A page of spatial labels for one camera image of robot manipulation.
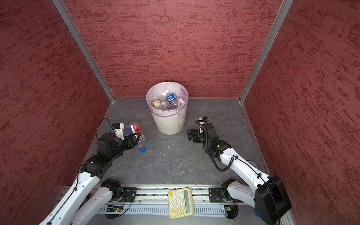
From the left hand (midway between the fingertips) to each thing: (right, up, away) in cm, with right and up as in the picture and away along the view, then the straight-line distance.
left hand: (138, 138), depth 76 cm
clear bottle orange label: (+8, +21, +11) cm, 25 cm away
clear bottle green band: (+24, +21, +10) cm, 33 cm away
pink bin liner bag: (+8, +29, +15) cm, 34 cm away
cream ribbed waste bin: (+17, +6, +12) cm, 21 cm away
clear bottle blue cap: (0, +5, -3) cm, 6 cm away
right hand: (+31, +1, +6) cm, 32 cm away
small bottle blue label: (+18, +24, +16) cm, 34 cm away
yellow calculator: (+24, -32, -7) cm, 41 cm away
